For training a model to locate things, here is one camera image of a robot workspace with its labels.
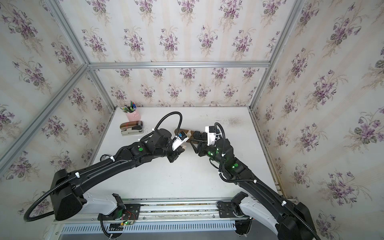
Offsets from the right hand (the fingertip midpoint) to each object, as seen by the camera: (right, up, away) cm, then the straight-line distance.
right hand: (195, 141), depth 73 cm
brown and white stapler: (-43, +5, +29) cm, 53 cm away
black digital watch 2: (+1, +2, +20) cm, 20 cm away
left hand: (-6, -4, +3) cm, 7 cm away
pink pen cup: (-43, +13, +31) cm, 55 cm away
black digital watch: (+6, 0, +20) cm, 21 cm away
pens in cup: (-46, +18, +30) cm, 58 cm away
